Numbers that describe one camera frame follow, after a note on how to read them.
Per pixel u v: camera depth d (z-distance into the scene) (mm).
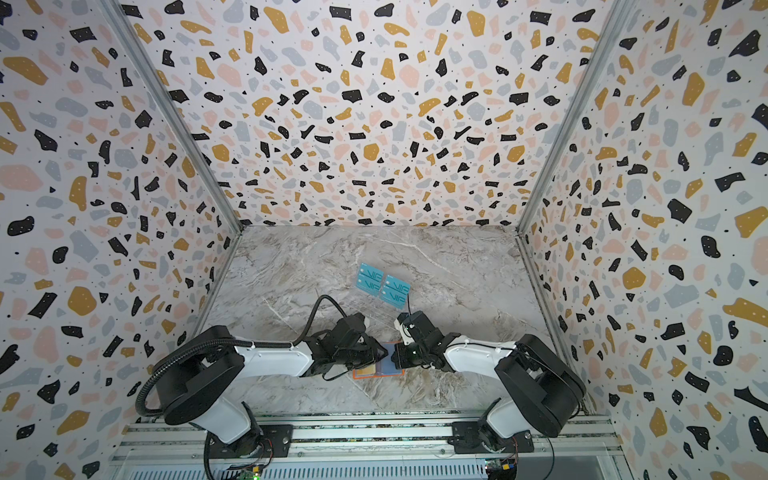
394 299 937
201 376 436
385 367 856
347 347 702
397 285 943
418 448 734
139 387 780
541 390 442
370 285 951
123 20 701
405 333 800
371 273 966
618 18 719
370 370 836
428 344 699
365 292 983
